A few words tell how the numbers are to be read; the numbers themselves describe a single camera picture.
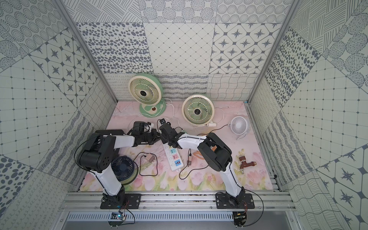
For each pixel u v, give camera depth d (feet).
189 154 2.92
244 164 2.80
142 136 2.68
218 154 1.77
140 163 2.87
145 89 3.05
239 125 3.10
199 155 2.94
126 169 2.62
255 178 2.70
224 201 2.44
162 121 2.79
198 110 3.17
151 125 3.12
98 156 1.61
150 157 2.89
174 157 2.88
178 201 2.47
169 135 2.44
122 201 2.20
